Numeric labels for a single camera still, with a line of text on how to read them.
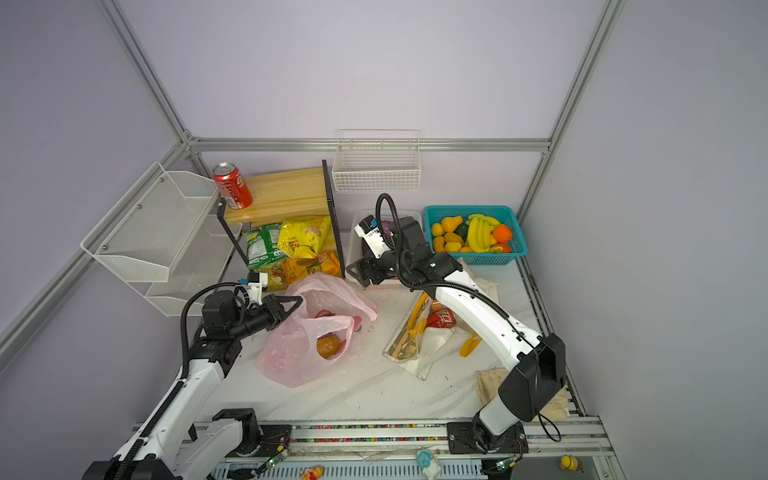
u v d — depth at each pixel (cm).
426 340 73
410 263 57
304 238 88
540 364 42
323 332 66
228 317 61
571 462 69
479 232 109
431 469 67
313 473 68
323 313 95
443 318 88
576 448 73
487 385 82
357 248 105
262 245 90
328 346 86
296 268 101
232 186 72
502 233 109
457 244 107
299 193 84
